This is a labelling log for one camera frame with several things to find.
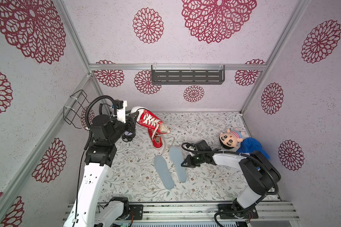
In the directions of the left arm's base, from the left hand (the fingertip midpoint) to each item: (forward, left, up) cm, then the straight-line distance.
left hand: (135, 113), depth 65 cm
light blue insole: (-9, -10, -40) cm, 42 cm away
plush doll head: (+5, -55, -32) cm, 64 cm away
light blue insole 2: (-1, -21, -40) cm, 45 cm away
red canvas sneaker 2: (-1, -6, -4) cm, 7 cm away
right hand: (-10, -23, -36) cm, 44 cm away
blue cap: (+4, -70, -36) cm, 79 cm away
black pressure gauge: (+12, +14, -38) cm, 42 cm away
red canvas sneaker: (+10, -7, -39) cm, 41 cm away
